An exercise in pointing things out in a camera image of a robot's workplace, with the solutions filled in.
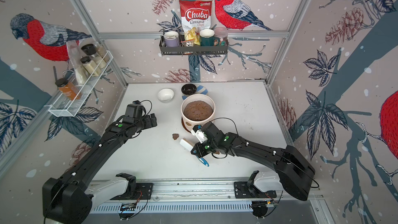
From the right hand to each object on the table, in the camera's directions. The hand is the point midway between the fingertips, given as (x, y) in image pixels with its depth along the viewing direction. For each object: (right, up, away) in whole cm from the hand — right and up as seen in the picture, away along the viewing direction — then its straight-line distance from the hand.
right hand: (193, 150), depth 77 cm
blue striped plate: (+3, +32, +40) cm, 52 cm away
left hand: (-24, +16, +6) cm, 29 cm away
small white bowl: (-23, +28, +34) cm, 49 cm away
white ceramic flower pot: (+2, +19, +15) cm, 25 cm away
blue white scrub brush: (-2, +2, 0) cm, 3 cm away
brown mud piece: (-12, +3, +16) cm, 20 cm away
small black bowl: (-6, +33, +34) cm, 48 cm away
